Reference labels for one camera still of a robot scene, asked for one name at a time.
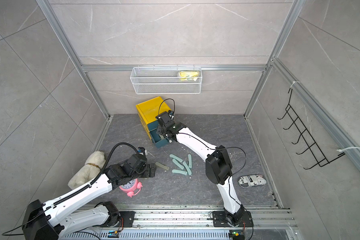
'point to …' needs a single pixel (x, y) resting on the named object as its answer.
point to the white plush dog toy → (89, 171)
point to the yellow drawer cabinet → (148, 110)
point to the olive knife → (162, 165)
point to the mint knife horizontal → (179, 171)
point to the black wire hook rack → (314, 150)
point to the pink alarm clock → (132, 188)
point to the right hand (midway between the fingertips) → (161, 128)
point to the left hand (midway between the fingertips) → (151, 165)
